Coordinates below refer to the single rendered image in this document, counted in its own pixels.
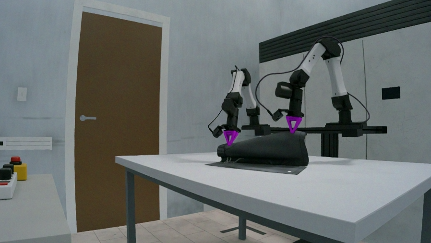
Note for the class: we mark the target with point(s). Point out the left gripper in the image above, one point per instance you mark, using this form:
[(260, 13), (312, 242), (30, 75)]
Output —
[(294, 114)]

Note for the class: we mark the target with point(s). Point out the grey shorts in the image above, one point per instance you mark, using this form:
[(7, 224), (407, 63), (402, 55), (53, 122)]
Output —
[(282, 152)]

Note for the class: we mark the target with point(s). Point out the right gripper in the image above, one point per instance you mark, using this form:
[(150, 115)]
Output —
[(231, 129)]

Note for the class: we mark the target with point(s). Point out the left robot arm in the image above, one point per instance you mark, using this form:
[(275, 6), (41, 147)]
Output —
[(330, 52)]

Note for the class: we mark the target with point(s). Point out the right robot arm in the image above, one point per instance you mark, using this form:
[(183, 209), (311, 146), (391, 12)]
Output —
[(234, 100)]

